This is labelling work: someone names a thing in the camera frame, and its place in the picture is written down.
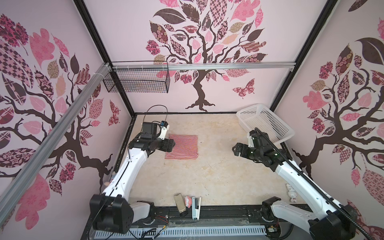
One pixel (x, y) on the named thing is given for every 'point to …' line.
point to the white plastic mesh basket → (262, 118)
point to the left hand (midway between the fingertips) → (167, 143)
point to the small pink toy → (188, 201)
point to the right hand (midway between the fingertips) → (240, 148)
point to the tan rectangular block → (180, 202)
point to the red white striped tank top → (185, 147)
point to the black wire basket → (149, 77)
